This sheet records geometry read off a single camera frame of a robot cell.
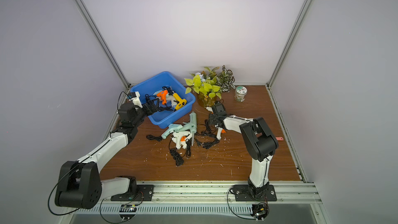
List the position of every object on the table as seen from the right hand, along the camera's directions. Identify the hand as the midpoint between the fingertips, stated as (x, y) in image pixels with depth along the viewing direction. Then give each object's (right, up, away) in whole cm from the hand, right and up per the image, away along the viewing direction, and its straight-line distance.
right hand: (214, 114), depth 99 cm
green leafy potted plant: (-7, +19, -9) cm, 22 cm away
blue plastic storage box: (-37, +23, +11) cm, 45 cm away
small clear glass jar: (+19, +15, +6) cm, 25 cm away
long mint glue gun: (-14, -6, -7) cm, 17 cm away
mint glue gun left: (-24, -7, -7) cm, 26 cm away
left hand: (-34, +10, -15) cm, 39 cm away
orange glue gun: (-36, +13, +7) cm, 39 cm away
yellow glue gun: (-22, +8, +6) cm, 25 cm away
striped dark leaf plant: (+7, +22, -7) cm, 24 cm away
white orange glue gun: (-21, -13, -12) cm, 27 cm away
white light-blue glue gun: (-31, +11, +9) cm, 34 cm away
